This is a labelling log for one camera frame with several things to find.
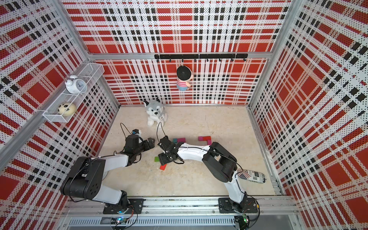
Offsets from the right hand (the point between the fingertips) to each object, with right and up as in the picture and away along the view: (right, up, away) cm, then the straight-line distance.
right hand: (167, 158), depth 89 cm
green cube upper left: (-7, -1, +2) cm, 7 cm away
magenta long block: (+8, +10, +13) cm, 18 cm away
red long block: (-2, -6, -1) cm, 6 cm away
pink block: (+28, +8, +10) cm, 30 cm away
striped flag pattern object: (+50, -8, -8) cm, 51 cm away
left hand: (-12, +10, +7) cm, 16 cm away
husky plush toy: (-9, +29, +7) cm, 31 cm away
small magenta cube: (+22, +11, +11) cm, 27 cm away
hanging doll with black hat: (+11, +53, +4) cm, 55 cm away
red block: (+26, +11, +10) cm, 30 cm away
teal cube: (+4, +10, +11) cm, 15 cm away
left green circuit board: (-20, -25, -20) cm, 38 cm away
